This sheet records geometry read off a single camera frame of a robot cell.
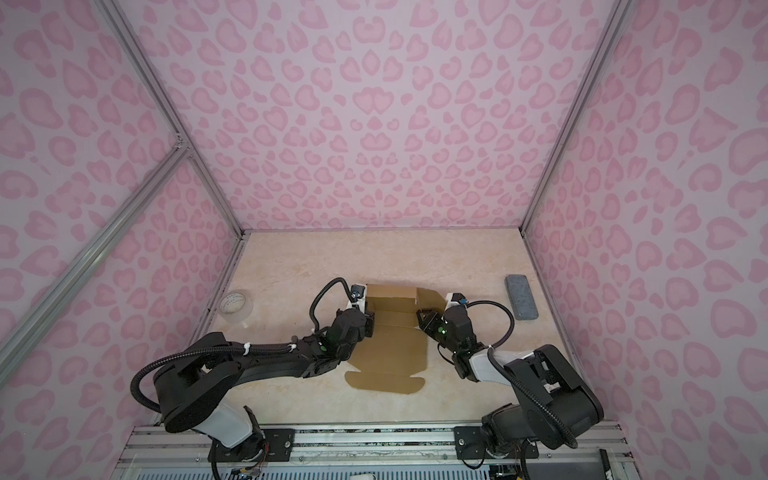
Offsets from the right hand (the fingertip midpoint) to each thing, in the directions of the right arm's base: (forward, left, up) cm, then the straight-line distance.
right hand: (418, 313), depth 89 cm
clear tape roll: (+6, +60, -7) cm, 61 cm away
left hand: (+1, +14, +5) cm, 15 cm away
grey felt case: (+9, -34, -6) cm, 36 cm away
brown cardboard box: (-9, +7, -8) cm, 14 cm away
